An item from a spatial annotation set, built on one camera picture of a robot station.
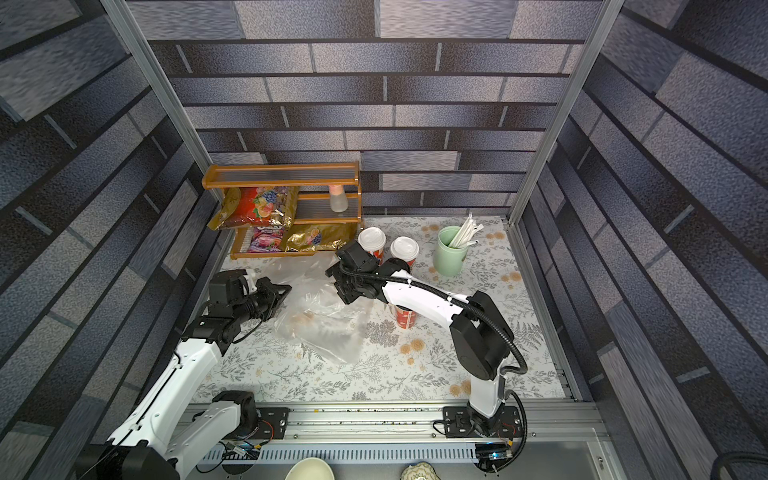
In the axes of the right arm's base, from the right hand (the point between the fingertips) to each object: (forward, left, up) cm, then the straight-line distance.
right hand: (323, 279), depth 83 cm
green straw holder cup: (+14, -39, -10) cm, 42 cm away
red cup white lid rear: (+14, -14, +1) cm, 19 cm away
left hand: (-4, +7, +3) cm, 8 cm away
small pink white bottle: (+29, -1, +5) cm, 29 cm away
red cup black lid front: (-8, -23, -6) cm, 26 cm away
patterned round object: (-42, -27, -16) cm, 52 cm away
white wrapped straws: (+18, -43, -1) cm, 46 cm away
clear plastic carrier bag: (-3, +5, -15) cm, 16 cm away
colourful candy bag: (+25, +28, -12) cm, 39 cm away
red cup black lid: (+6, -21, -1) cm, 22 cm away
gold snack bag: (+24, +12, -10) cm, 29 cm away
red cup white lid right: (+11, -24, 0) cm, 26 cm away
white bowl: (-42, -2, -13) cm, 44 cm away
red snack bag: (+24, +24, +6) cm, 35 cm away
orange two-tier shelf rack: (+36, +12, -6) cm, 38 cm away
